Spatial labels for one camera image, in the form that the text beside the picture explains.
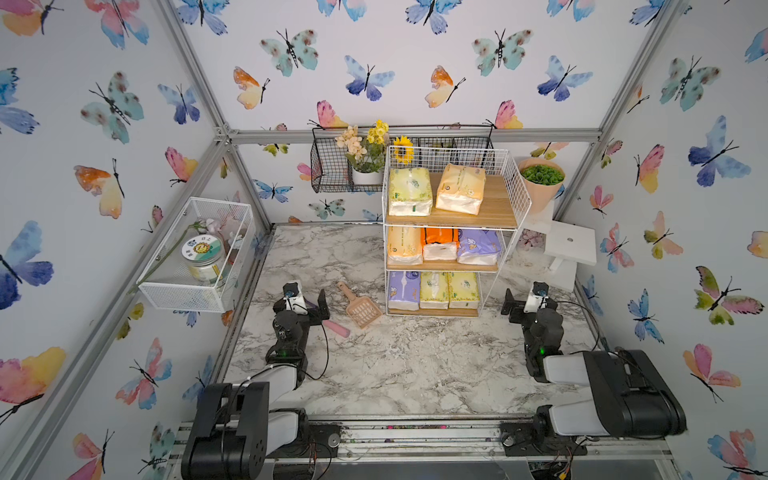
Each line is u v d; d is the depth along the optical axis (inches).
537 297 29.9
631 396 17.4
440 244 29.6
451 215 26.4
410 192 25.8
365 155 32.5
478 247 30.0
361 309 38.7
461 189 25.6
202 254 25.7
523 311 31.3
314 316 30.4
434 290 37.0
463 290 37.1
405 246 30.5
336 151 34.1
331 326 36.8
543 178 33.3
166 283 24.4
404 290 36.9
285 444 23.3
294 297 29.0
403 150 32.4
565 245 37.2
